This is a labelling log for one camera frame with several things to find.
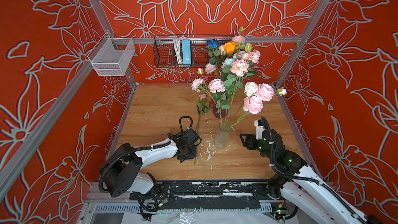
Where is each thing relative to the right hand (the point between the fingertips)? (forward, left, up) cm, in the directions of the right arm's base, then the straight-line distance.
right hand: (242, 134), depth 77 cm
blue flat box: (+43, +29, +20) cm, 56 cm away
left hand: (-5, +25, -14) cm, 29 cm away
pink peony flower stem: (+30, +16, +19) cm, 39 cm away
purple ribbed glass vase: (+26, +10, -18) cm, 33 cm away
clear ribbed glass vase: (+1, +10, -2) cm, 10 cm away
